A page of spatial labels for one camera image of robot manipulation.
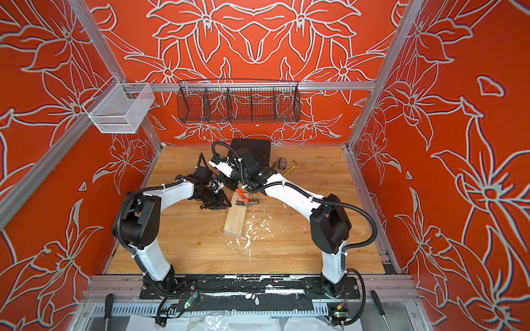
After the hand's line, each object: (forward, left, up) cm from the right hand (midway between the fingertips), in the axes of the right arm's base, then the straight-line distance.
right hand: (219, 170), depth 80 cm
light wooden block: (-10, -6, -19) cm, 22 cm away
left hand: (-4, -2, -20) cm, 20 cm away
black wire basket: (+36, -5, +7) cm, 37 cm away
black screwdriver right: (-42, -58, -23) cm, 76 cm away
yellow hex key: (+19, -32, -22) cm, 43 cm away
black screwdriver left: (-44, +35, -23) cm, 61 cm away
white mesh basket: (+28, +49, +10) cm, 57 cm away
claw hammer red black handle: (-5, -10, -15) cm, 19 cm away
